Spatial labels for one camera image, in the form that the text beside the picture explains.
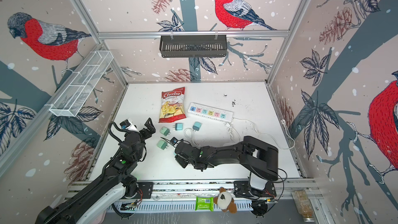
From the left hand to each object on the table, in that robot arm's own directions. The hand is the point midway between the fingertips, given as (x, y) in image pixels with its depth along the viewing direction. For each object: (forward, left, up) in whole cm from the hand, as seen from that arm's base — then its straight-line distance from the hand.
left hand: (143, 122), depth 79 cm
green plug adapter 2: (-6, -8, -15) cm, 18 cm away
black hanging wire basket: (+54, -25, +11) cm, 61 cm away
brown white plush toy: (-33, -41, -14) cm, 55 cm away
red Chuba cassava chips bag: (+19, -11, -12) cm, 25 cm away
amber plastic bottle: (-35, -75, -12) cm, 84 cm away
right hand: (-13, -17, -14) cm, 26 cm away
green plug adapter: (+2, -8, -15) cm, 17 cm away
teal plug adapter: (+5, -16, -15) cm, 23 cm away
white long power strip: (+16, -37, -14) cm, 42 cm away
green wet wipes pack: (-34, -31, -16) cm, 49 cm away
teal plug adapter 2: (+6, -27, -15) cm, 32 cm away
